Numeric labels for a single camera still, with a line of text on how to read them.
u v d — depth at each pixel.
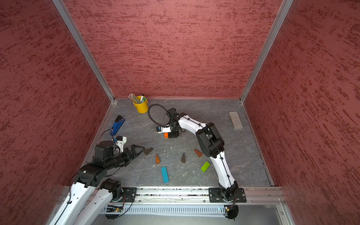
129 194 0.73
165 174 0.82
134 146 0.66
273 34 0.81
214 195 0.74
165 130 0.87
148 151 0.91
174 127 0.85
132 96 0.99
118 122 1.03
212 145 0.56
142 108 1.08
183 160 0.85
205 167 0.83
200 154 0.87
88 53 0.91
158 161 0.85
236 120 1.03
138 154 0.64
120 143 0.68
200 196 0.76
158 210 0.77
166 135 0.92
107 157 0.56
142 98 1.07
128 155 0.63
